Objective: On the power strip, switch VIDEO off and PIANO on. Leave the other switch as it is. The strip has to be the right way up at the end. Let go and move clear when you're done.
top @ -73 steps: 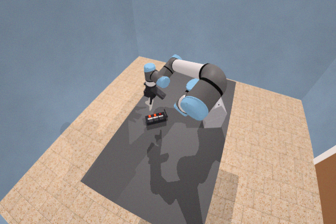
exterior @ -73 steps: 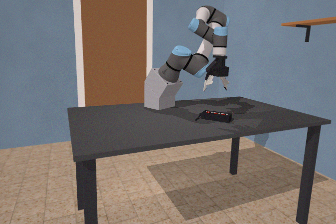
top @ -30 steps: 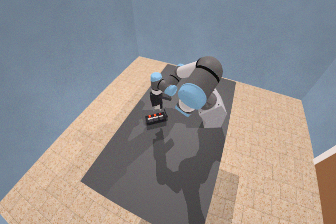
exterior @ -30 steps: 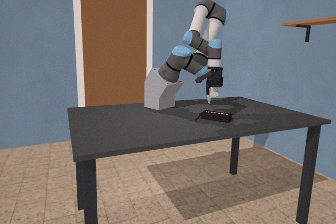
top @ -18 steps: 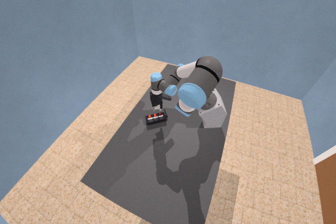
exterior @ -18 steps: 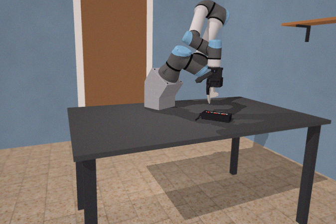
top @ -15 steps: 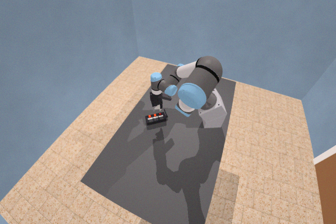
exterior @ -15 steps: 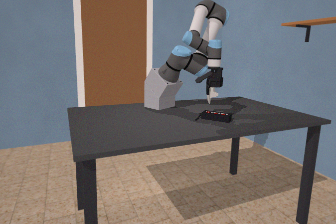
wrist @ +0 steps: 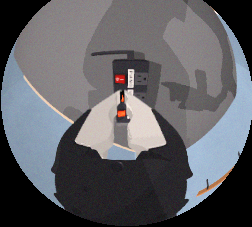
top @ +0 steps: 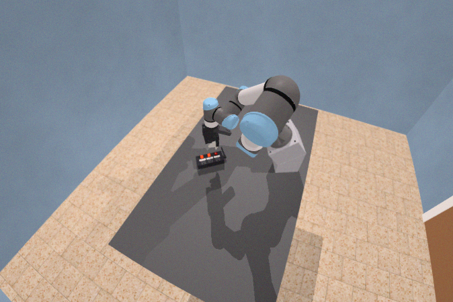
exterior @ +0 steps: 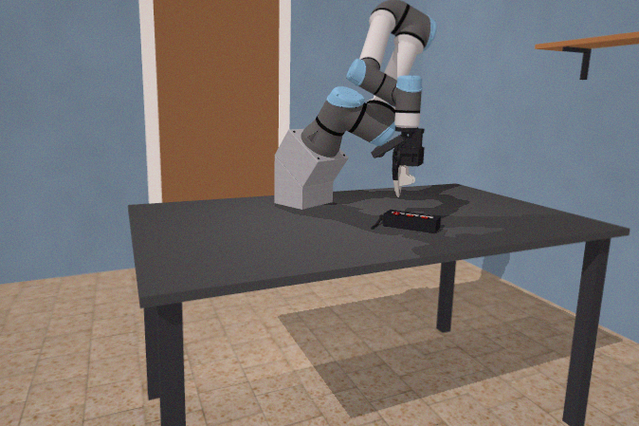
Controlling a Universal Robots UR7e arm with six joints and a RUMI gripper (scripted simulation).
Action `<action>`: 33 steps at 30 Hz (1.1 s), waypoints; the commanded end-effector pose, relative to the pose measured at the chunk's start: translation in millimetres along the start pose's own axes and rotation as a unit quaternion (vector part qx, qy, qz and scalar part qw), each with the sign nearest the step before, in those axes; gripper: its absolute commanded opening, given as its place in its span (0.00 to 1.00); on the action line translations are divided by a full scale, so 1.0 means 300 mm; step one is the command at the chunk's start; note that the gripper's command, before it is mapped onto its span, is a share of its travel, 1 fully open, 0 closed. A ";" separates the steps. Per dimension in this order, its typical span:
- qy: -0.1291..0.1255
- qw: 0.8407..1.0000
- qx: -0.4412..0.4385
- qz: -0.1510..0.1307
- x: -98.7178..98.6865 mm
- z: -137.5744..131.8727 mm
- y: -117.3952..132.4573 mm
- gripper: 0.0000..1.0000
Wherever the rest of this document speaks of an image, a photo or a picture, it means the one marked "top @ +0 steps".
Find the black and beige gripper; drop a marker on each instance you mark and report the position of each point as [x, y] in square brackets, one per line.
[210, 137]

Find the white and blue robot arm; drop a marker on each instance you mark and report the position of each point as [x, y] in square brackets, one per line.
[264, 124]

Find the black power strip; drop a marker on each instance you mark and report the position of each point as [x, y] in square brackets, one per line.
[210, 159]

